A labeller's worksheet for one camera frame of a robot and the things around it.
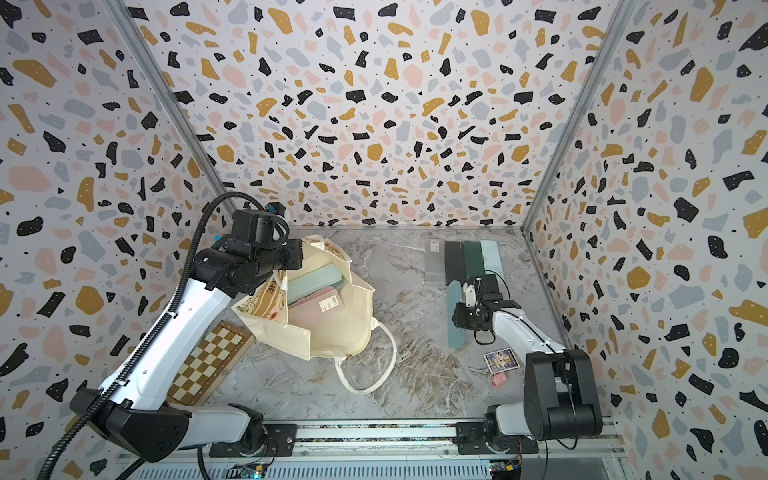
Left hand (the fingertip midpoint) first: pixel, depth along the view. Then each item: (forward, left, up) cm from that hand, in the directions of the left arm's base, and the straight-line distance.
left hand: (305, 246), depth 73 cm
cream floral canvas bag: (-10, +12, -14) cm, 21 cm away
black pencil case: (+19, -43, -31) cm, 57 cm away
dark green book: (+19, -51, -32) cm, 63 cm away
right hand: (-5, -41, -27) cm, 50 cm away
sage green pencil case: (+7, +5, -25) cm, 27 cm away
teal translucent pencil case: (-10, -40, -29) cm, 50 cm away
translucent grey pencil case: (+21, -37, -33) cm, 53 cm away
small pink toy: (-23, -50, -30) cm, 62 cm away
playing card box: (-18, -52, -30) cm, 63 cm away
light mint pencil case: (+23, -59, -32) cm, 71 cm away
